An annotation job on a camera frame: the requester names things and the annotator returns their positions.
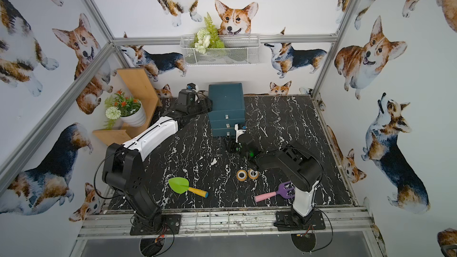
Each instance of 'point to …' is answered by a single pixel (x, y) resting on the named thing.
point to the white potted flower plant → (130, 110)
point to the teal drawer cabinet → (228, 108)
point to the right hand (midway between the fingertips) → (230, 133)
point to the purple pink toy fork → (282, 192)
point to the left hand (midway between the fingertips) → (205, 98)
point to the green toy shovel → (181, 185)
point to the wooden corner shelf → (140, 84)
